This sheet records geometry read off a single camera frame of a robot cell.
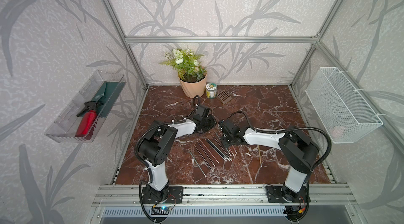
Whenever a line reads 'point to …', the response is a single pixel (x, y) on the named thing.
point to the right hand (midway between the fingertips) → (223, 139)
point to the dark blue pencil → (204, 159)
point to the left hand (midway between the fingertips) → (218, 122)
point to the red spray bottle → (88, 115)
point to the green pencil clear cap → (223, 149)
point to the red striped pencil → (209, 151)
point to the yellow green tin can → (211, 90)
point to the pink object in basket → (336, 131)
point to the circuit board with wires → (165, 208)
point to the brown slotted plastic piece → (223, 97)
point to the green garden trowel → (107, 94)
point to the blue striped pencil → (206, 154)
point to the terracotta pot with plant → (192, 76)
